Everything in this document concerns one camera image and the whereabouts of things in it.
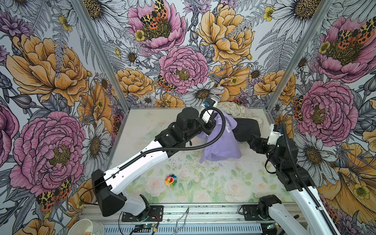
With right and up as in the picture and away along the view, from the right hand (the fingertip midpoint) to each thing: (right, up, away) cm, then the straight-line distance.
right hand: (258, 140), depth 73 cm
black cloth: (+3, +5, +25) cm, 25 cm away
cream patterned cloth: (-1, +17, +28) cm, 33 cm away
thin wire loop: (-40, -40, -1) cm, 56 cm away
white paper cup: (-83, -41, -2) cm, 92 cm away
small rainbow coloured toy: (-44, -24, +11) cm, 52 cm away
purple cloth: (-14, -4, +4) cm, 15 cm away
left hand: (-23, +11, -7) cm, 26 cm away
